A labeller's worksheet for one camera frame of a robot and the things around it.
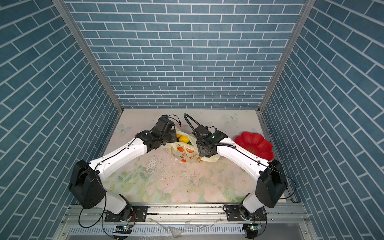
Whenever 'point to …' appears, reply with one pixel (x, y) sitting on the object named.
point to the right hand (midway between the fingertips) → (208, 149)
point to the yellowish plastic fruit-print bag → (188, 153)
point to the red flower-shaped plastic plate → (256, 145)
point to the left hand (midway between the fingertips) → (178, 135)
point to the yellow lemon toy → (184, 139)
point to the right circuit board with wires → (252, 230)
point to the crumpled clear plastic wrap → (176, 231)
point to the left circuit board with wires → (121, 229)
